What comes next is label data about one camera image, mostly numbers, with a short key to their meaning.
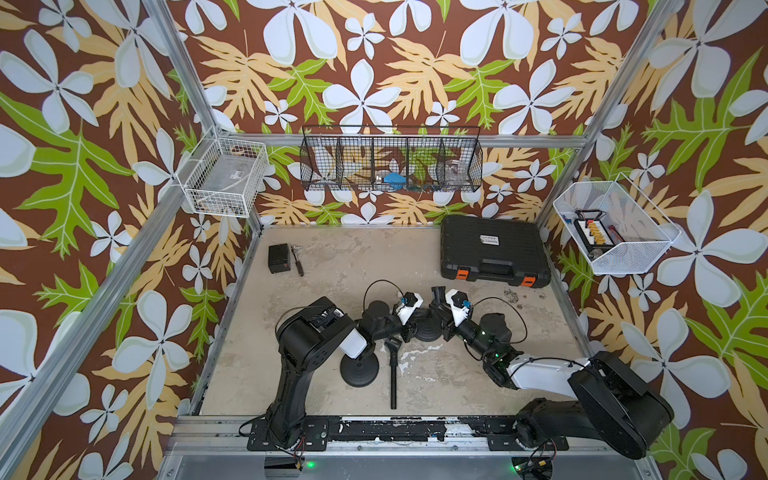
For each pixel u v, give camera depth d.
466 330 0.74
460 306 0.70
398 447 0.73
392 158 0.97
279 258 1.05
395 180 0.95
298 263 1.08
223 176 0.86
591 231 0.83
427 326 0.89
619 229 0.82
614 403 0.43
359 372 0.84
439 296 0.78
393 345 0.87
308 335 0.53
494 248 1.05
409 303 0.78
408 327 0.80
